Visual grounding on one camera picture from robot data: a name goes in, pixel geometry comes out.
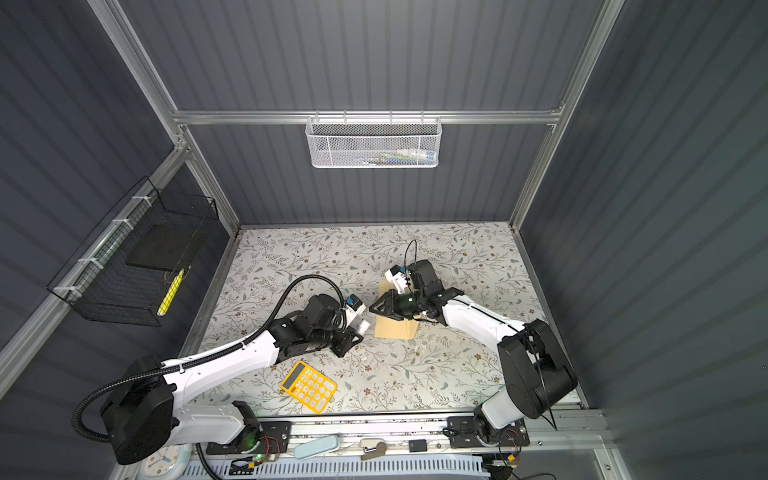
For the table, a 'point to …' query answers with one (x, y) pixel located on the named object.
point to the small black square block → (417, 445)
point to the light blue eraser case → (317, 447)
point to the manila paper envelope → (389, 327)
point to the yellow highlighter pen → (170, 294)
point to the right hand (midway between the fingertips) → (376, 312)
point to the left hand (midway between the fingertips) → (360, 336)
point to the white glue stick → (363, 327)
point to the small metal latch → (373, 452)
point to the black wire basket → (127, 270)
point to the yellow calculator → (309, 387)
